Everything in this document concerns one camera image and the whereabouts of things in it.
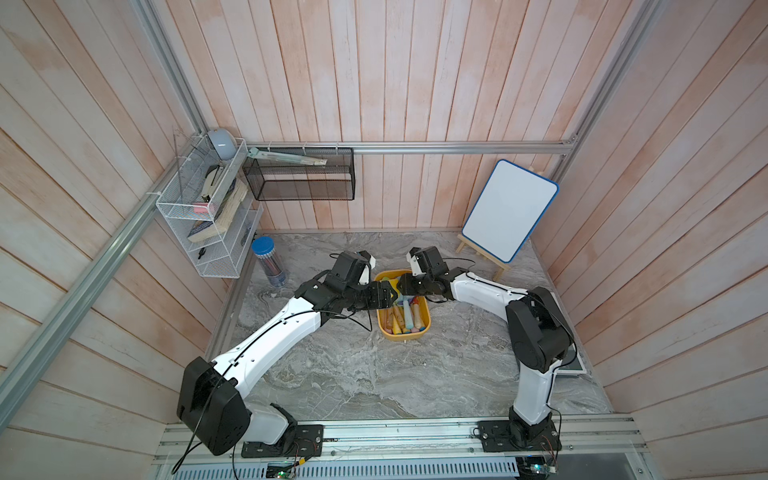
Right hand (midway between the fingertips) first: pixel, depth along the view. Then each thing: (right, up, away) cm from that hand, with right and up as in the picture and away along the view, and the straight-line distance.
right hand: (400, 284), depth 96 cm
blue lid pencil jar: (-42, +11, -7) cm, 44 cm away
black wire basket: (-46, +37, +10) cm, 59 cm away
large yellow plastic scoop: (-4, -10, -7) cm, 13 cm away
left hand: (-5, -3, -19) cm, 20 cm away
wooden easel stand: (+29, +11, +8) cm, 32 cm away
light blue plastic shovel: (+2, -11, -9) cm, 14 cm away
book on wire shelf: (-54, +16, -17) cm, 59 cm away
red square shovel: (+5, -8, -6) cm, 11 cm away
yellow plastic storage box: (-5, +2, +4) cm, 7 cm away
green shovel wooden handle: (-1, -10, -6) cm, 12 cm away
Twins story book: (+47, -23, -15) cm, 54 cm away
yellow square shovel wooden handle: (-2, 0, +2) cm, 2 cm away
